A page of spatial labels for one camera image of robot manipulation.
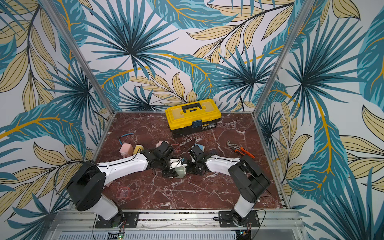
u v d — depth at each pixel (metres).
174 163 0.75
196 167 0.73
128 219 0.73
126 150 0.90
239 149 0.99
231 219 0.67
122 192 0.82
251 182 0.47
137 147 0.92
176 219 0.76
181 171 0.82
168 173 0.75
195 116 0.96
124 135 1.05
